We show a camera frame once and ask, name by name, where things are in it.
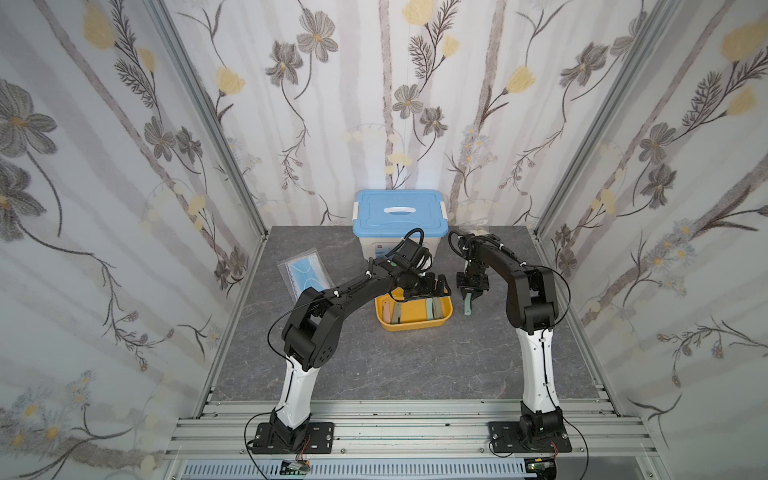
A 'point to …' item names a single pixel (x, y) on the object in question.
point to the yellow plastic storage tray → (414, 315)
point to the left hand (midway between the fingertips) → (444, 291)
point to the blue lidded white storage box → (382, 218)
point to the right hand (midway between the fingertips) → (473, 289)
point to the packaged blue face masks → (303, 271)
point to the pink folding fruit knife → (387, 312)
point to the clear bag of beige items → (478, 227)
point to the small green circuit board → (295, 467)
